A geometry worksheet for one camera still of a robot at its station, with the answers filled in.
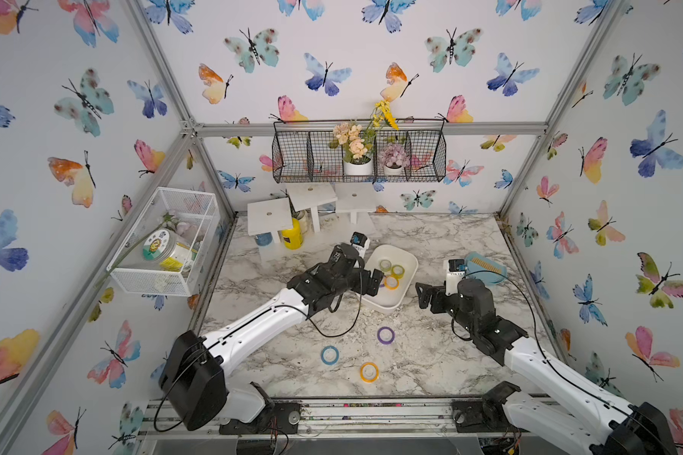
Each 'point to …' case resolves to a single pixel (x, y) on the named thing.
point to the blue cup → (264, 239)
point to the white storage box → (386, 300)
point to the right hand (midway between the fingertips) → (433, 281)
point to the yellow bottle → (293, 237)
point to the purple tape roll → (385, 335)
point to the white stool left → (268, 216)
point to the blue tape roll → (329, 363)
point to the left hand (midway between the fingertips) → (372, 265)
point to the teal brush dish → (482, 267)
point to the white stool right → (354, 197)
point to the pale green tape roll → (385, 265)
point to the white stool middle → (305, 196)
